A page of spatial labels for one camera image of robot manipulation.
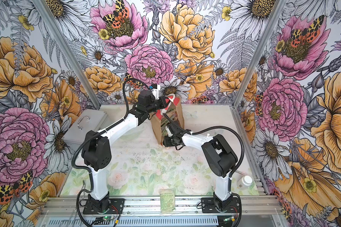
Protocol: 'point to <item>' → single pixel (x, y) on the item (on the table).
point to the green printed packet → (167, 201)
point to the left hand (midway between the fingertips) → (171, 101)
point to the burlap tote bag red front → (157, 117)
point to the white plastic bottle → (246, 182)
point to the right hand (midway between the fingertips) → (166, 145)
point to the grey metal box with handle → (89, 120)
